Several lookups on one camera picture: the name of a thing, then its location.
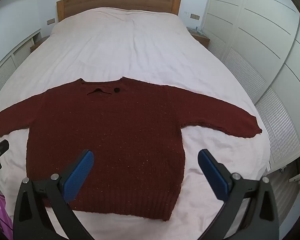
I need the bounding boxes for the small things on nightstand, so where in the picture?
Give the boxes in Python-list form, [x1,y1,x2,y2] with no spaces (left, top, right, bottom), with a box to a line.
[186,26,203,36]

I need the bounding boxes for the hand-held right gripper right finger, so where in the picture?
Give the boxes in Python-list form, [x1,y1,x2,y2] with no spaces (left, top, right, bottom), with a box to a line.
[197,149,280,240]

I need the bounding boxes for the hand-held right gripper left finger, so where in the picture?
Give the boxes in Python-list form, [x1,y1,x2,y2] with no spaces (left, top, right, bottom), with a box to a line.
[12,149,97,240]

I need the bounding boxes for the white low louvred cabinet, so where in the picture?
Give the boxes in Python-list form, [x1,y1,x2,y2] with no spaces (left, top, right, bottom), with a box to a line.
[0,29,42,85]

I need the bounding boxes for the white wardrobe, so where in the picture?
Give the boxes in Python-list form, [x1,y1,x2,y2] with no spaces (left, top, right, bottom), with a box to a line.
[201,0,300,173]

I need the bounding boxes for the bed with white sheet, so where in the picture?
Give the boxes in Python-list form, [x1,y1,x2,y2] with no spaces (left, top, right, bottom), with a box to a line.
[0,7,272,240]

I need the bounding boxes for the wooden nightstand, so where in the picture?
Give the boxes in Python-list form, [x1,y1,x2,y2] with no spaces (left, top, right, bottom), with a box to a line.
[30,35,50,51]
[191,34,210,48]

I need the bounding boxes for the wooden headboard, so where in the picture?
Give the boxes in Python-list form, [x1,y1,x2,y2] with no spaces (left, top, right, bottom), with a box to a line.
[56,0,182,23]

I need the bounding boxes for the dark red knitted sweater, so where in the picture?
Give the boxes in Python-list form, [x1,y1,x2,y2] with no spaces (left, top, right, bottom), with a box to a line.
[0,77,262,222]

